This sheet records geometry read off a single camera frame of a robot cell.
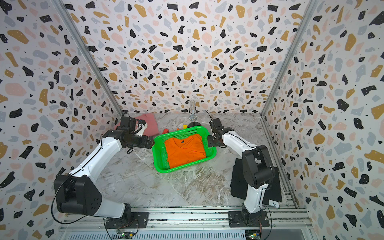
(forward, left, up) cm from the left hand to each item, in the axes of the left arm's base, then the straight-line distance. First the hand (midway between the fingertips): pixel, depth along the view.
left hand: (151, 140), depth 85 cm
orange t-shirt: (+3, -18, -16) cm, 24 cm away
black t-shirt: (-20, -50, -17) cm, 56 cm away
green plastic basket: (-1, -2, -17) cm, 17 cm away
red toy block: (+19, -3, -15) cm, 25 cm away
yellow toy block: (+25, -17, -17) cm, 34 cm away
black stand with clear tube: (+14, -24, +5) cm, 28 cm away
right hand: (+4, -36, -6) cm, 37 cm away
